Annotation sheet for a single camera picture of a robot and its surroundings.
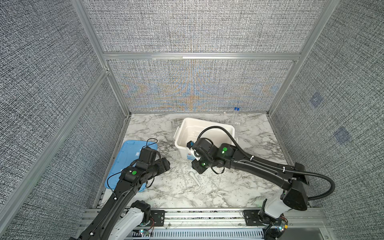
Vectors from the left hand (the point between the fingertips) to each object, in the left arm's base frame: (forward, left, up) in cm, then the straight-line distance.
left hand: (165, 166), depth 78 cm
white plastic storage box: (+26, -15, -2) cm, 30 cm away
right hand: (-1, -15, +3) cm, 16 cm away
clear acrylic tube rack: (+41, -53, -11) cm, 68 cm away
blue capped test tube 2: (+38, -48, +2) cm, 61 cm away
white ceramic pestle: (-2, -15, -11) cm, 19 cm away
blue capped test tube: (+38, -46, +3) cm, 60 cm away
